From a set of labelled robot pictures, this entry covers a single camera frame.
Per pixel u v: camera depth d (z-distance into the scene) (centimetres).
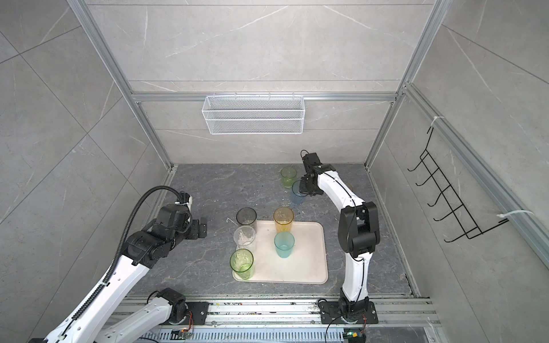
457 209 63
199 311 73
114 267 44
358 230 52
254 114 101
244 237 86
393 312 75
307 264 87
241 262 80
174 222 54
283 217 84
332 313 73
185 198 63
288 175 111
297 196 92
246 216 85
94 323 39
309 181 71
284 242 87
